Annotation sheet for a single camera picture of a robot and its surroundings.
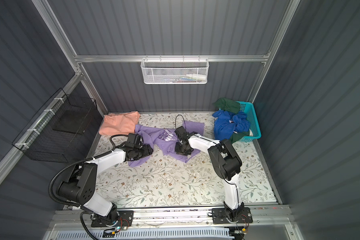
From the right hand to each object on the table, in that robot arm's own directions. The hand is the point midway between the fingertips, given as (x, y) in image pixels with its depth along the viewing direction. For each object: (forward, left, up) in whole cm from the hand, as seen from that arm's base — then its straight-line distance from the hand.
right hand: (179, 153), depth 97 cm
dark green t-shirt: (+39, -37, +6) cm, 54 cm away
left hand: (-1, +19, +4) cm, 19 cm away
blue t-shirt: (+17, -32, +9) cm, 37 cm away
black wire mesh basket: (-4, +57, +29) cm, 64 cm away
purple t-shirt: (+10, +11, 0) cm, 15 cm away
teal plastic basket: (+16, -52, +5) cm, 54 cm away
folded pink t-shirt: (+25, +43, +3) cm, 50 cm away
